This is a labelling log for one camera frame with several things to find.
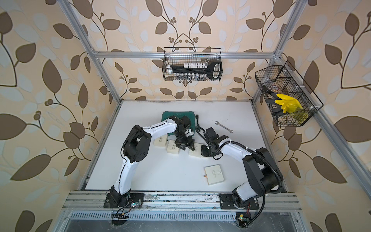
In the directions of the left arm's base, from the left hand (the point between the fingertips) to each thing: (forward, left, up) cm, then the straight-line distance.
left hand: (189, 147), depth 91 cm
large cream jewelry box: (-17, -14, 0) cm, 22 cm away
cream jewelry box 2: (-3, -5, 0) cm, 6 cm away
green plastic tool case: (+27, -1, 0) cm, 27 cm away
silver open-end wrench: (+20, -21, -2) cm, 30 cm away
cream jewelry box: (0, +11, 0) cm, 11 cm away
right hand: (-3, -10, -2) cm, 11 cm away
